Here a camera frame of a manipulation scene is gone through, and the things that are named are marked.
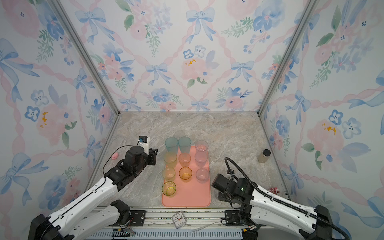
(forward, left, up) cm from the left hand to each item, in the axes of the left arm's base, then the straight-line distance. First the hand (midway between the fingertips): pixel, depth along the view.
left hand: (155, 148), depth 79 cm
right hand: (-20, -34, -12) cm, 42 cm away
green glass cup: (-16, -7, -16) cm, 23 cm away
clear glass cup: (+3, -25, -17) cm, 30 cm away
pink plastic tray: (-10, -19, -14) cm, 26 cm away
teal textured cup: (+8, -15, -8) cm, 18 cm away
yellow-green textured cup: (-1, -7, -10) cm, 12 cm away
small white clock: (-30, -14, -16) cm, 37 cm away
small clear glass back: (+22, -10, -17) cm, 29 cm away
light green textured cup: (-7, -6, -15) cm, 18 cm away
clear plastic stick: (-33, -26, -18) cm, 45 cm away
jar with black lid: (+1, -61, -11) cm, 62 cm away
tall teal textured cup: (+8, -7, -8) cm, 13 cm away
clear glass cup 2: (-8, -25, -15) cm, 30 cm away
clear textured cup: (+10, -25, -15) cm, 31 cm away
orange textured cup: (+2, -15, -16) cm, 21 cm away
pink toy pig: (+4, +29, -16) cm, 34 cm away
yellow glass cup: (-7, -15, -16) cm, 24 cm away
